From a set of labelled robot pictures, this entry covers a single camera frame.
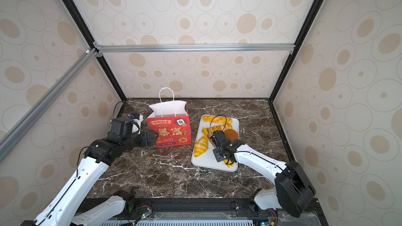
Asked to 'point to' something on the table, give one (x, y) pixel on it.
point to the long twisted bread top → (217, 120)
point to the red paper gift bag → (171, 120)
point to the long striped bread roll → (208, 132)
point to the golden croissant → (201, 146)
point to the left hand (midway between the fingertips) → (153, 133)
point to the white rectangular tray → (207, 160)
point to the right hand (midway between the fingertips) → (221, 153)
